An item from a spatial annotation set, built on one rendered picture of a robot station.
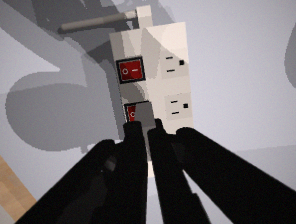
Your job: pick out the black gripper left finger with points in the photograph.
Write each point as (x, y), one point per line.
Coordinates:
(72, 200)

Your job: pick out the white power strip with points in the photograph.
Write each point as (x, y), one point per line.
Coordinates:
(151, 65)

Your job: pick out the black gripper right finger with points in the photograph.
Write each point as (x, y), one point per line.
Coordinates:
(244, 193)

